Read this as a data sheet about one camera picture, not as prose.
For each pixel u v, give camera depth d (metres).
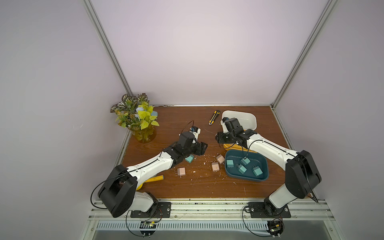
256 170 0.84
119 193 0.42
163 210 0.73
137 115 0.82
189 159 0.89
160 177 0.83
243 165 0.85
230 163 0.87
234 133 0.67
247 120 1.10
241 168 0.83
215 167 0.85
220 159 0.90
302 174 0.44
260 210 0.72
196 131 0.75
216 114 1.14
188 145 0.65
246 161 0.87
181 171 0.84
